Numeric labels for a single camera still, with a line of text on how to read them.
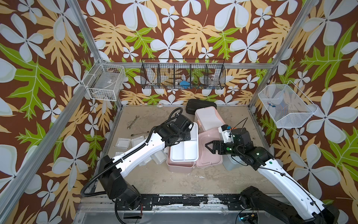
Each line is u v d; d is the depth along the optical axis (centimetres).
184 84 95
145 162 88
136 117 112
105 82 85
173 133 53
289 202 44
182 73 99
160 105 122
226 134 67
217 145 65
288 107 82
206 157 77
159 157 91
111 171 41
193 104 114
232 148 62
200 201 75
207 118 93
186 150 74
